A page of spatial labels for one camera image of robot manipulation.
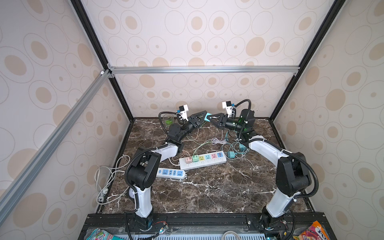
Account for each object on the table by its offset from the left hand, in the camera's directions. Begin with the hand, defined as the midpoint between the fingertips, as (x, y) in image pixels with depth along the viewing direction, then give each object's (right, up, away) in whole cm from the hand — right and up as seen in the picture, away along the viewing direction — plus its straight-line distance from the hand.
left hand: (212, 115), depth 73 cm
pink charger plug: (-12, -25, +15) cm, 32 cm away
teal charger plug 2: (+15, -23, +24) cm, 36 cm away
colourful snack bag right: (+47, -55, -5) cm, 72 cm away
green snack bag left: (-53, -56, -5) cm, 77 cm away
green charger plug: (-9, -25, +16) cm, 31 cm away
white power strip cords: (-63, -35, +16) cm, 74 cm away
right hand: (+1, -2, +3) cm, 4 cm away
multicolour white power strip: (-3, -26, +19) cm, 33 cm away
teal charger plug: (-3, -2, +2) cm, 4 cm away
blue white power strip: (-22, -33, +14) cm, 42 cm away
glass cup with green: (-29, +1, +40) cm, 50 cm away
